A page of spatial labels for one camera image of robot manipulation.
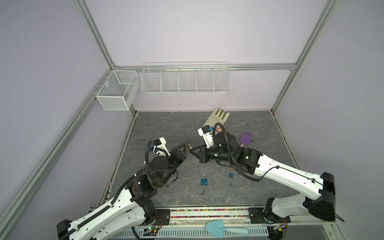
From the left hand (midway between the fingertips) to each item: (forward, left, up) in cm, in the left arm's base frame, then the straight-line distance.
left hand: (190, 146), depth 65 cm
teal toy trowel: (-28, -11, -29) cm, 42 cm away
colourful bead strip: (-23, -12, -32) cm, 41 cm away
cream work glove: (+45, -21, -31) cm, 59 cm away
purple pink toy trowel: (+21, -38, -30) cm, 53 cm away
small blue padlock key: (-9, -22, -31) cm, 39 cm away
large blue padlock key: (-12, -5, -30) cm, 33 cm away
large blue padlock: (-6, -6, -30) cm, 31 cm away
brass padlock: (+1, 0, 0) cm, 1 cm away
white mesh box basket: (+52, +48, -7) cm, 71 cm away
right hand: (-2, +1, -2) cm, 3 cm away
